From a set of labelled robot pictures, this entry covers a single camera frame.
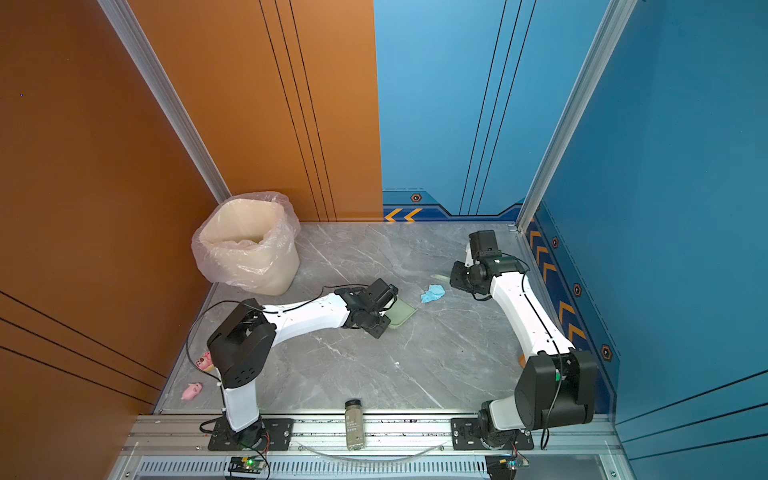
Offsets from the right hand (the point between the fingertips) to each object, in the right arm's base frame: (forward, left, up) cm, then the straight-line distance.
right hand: (453, 279), depth 85 cm
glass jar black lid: (-34, +27, -12) cm, 45 cm away
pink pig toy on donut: (-19, +70, -12) cm, 74 cm away
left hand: (-7, +21, -13) cm, 25 cm away
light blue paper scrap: (+5, +4, -15) cm, 16 cm away
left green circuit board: (-42, +54, -17) cm, 70 cm away
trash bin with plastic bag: (+7, +57, +10) cm, 59 cm away
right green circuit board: (-42, -9, -18) cm, 47 cm away
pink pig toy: (-26, +71, -13) cm, 77 cm away
